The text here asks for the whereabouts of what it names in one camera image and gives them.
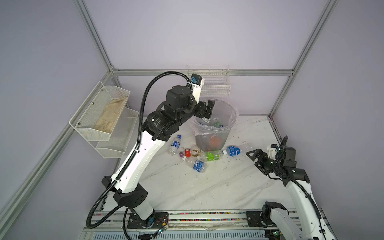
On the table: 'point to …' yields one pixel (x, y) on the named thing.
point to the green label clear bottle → (212, 155)
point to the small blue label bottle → (175, 145)
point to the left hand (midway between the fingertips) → (203, 99)
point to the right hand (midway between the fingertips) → (250, 157)
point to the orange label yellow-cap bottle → (215, 141)
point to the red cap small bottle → (188, 152)
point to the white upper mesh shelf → (95, 118)
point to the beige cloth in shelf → (107, 120)
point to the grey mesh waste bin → (212, 134)
